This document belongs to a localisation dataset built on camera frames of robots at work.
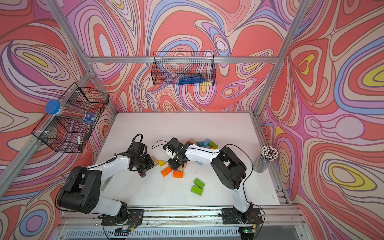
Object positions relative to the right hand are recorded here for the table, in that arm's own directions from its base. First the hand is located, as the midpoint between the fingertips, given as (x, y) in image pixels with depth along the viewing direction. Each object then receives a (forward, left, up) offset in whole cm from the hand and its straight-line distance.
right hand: (174, 168), depth 89 cm
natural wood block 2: (+3, +11, +2) cm, 12 cm away
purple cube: (-4, +19, +1) cm, 19 cm away
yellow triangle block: (+3, +8, +1) cm, 9 cm away
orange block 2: (-4, -2, 0) cm, 5 cm away
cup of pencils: (-2, -50, +16) cm, 53 cm away
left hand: (+3, +12, 0) cm, 12 cm away
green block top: (+16, -24, 0) cm, 29 cm away
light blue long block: (+17, -21, +1) cm, 27 cm away
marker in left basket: (+3, +44, +25) cm, 51 cm away
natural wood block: (+19, -12, 0) cm, 22 cm away
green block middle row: (-10, -14, 0) cm, 17 cm away
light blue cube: (+2, -16, 0) cm, 16 cm away
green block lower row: (-13, -13, -1) cm, 19 cm away
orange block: (-2, +5, -1) cm, 6 cm away
